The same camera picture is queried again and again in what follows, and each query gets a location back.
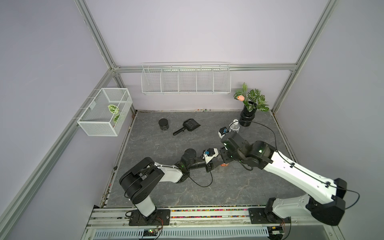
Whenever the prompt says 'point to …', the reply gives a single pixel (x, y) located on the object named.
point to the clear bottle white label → (234, 127)
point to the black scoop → (189, 124)
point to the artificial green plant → (252, 99)
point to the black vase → (246, 116)
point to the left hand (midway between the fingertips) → (222, 158)
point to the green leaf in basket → (112, 108)
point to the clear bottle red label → (224, 164)
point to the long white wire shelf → (186, 78)
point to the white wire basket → (108, 112)
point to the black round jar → (163, 124)
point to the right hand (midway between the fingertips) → (223, 149)
